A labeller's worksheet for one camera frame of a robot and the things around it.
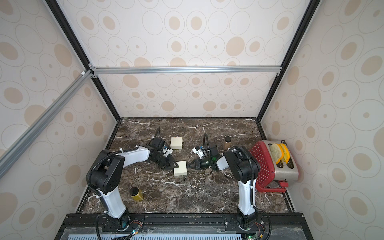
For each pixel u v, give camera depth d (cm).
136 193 74
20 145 54
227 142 95
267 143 83
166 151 84
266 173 74
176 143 103
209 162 81
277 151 78
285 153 76
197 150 91
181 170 90
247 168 53
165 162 83
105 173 49
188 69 93
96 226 69
